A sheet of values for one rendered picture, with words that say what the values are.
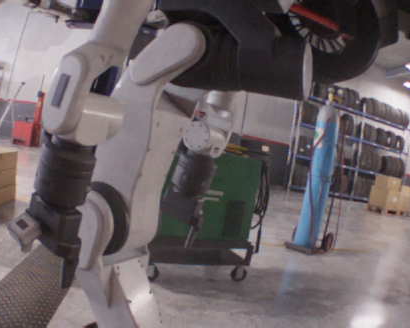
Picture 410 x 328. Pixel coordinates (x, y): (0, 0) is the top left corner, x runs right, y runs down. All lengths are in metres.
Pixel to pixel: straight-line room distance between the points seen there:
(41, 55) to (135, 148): 10.41
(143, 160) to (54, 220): 0.22
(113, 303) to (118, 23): 0.52
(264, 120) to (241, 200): 8.29
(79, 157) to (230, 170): 1.60
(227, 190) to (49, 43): 9.49
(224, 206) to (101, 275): 1.43
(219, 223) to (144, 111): 1.48
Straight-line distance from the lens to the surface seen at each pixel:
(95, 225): 0.65
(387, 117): 11.14
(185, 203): 0.88
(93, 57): 0.46
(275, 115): 10.41
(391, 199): 8.71
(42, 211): 0.53
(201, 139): 0.82
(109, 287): 0.72
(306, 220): 3.24
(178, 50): 0.60
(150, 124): 0.62
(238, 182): 2.07
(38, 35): 11.27
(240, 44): 0.59
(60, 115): 0.46
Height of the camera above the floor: 0.78
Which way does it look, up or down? 4 degrees down
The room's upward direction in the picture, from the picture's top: 10 degrees clockwise
